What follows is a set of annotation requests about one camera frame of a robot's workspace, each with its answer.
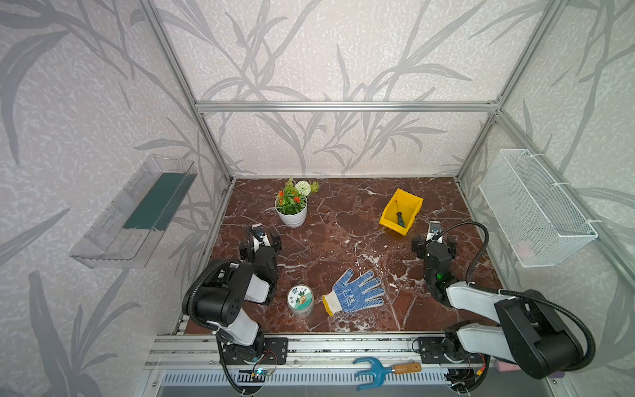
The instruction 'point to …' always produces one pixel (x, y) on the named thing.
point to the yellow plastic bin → (405, 203)
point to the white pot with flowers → (291, 203)
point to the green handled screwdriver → (399, 219)
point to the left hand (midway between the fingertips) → (257, 233)
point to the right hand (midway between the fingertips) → (433, 233)
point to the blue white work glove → (360, 294)
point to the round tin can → (301, 301)
